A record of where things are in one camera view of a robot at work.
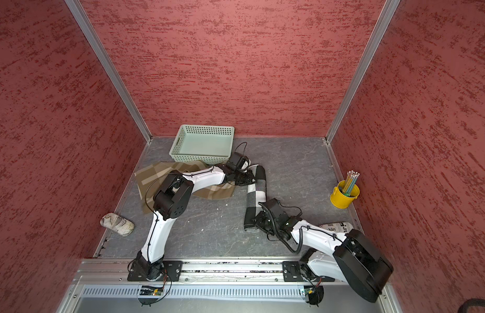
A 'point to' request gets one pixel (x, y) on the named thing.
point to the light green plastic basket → (209, 144)
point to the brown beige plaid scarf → (149, 180)
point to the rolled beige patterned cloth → (117, 223)
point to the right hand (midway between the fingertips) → (254, 226)
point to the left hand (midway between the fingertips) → (255, 183)
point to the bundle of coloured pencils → (351, 181)
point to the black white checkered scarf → (256, 193)
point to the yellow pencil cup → (339, 199)
